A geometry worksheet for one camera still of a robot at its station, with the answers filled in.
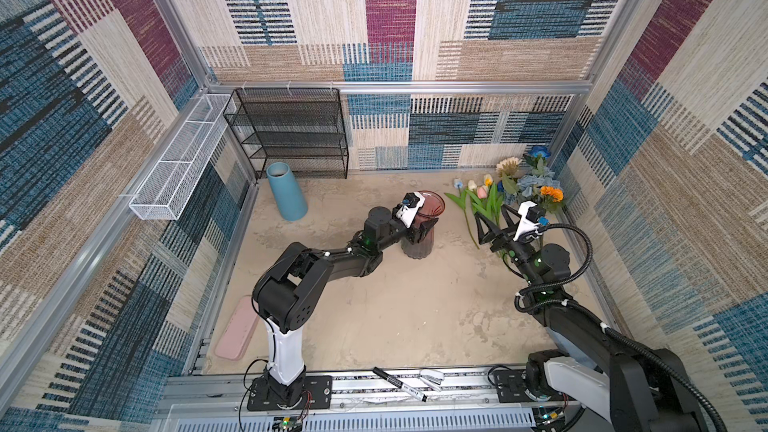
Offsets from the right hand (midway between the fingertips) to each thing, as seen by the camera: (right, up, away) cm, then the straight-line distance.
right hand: (488, 212), depth 78 cm
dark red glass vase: (-13, +1, +9) cm, 16 cm away
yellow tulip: (+11, +11, +33) cm, 37 cm away
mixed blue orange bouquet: (+22, +10, +24) cm, 34 cm away
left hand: (-14, +1, +8) cm, 16 cm away
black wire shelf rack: (-57, +29, +30) cm, 71 cm away
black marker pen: (-23, -42, -4) cm, 48 cm away
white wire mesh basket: (-77, +5, -8) cm, 78 cm away
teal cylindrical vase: (-58, +2, +24) cm, 63 cm away
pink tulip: (+8, +6, +31) cm, 32 cm away
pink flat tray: (-65, -31, +2) cm, 72 cm away
